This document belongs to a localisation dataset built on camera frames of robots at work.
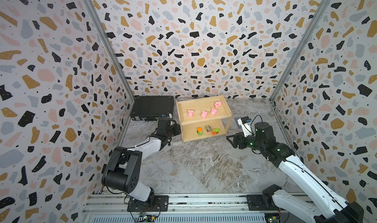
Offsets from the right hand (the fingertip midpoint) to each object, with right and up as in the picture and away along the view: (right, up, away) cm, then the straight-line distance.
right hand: (232, 136), depth 76 cm
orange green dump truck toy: (-6, 0, +21) cm, 22 cm away
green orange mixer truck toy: (-16, -1, +21) cm, 27 cm away
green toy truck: (-11, +2, +22) cm, 24 cm away
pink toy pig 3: (-9, +13, +10) cm, 18 cm away
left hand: (-28, +4, +16) cm, 33 cm away
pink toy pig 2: (-14, +11, +8) cm, 20 cm away
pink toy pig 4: (-6, +17, +12) cm, 22 cm away
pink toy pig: (-22, +12, +8) cm, 26 cm away
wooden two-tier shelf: (-15, +9, +7) cm, 19 cm away
